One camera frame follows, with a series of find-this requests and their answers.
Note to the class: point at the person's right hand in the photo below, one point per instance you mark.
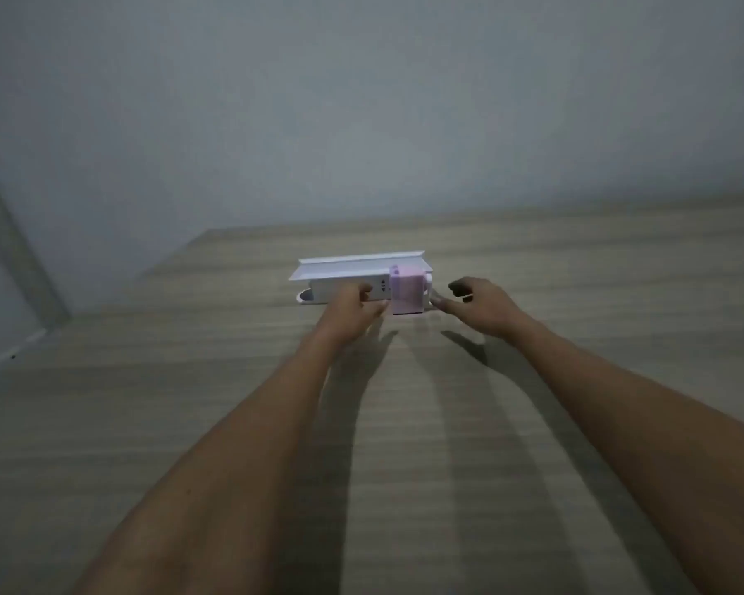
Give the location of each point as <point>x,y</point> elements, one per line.
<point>490,306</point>

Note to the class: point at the white power socket box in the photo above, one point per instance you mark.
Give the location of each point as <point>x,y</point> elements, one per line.
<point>347,272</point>

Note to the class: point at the pink pencil sharpener body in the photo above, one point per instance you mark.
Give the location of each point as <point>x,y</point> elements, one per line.
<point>407,295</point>

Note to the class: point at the person's left forearm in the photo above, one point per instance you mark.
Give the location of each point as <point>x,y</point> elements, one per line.
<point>242,470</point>

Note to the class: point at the person's right forearm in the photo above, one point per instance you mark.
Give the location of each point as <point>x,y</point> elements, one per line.
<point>645,427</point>

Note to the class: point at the white floor trim piece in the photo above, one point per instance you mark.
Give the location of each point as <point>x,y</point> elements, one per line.
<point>21,345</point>

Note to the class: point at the person's left hand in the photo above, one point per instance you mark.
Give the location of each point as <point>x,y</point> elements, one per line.
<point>347,316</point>

